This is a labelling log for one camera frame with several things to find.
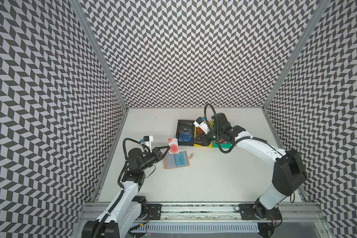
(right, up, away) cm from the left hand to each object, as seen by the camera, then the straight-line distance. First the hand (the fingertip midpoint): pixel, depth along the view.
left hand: (170, 148), depth 77 cm
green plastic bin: (+25, +3, -10) cm, 27 cm away
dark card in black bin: (+8, +9, +26) cm, 29 cm away
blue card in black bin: (+8, +4, +18) cm, 20 cm away
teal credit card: (+5, -9, +12) cm, 16 cm away
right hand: (+13, +3, +3) cm, 13 cm away
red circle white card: (+1, +3, +1) cm, 3 cm away
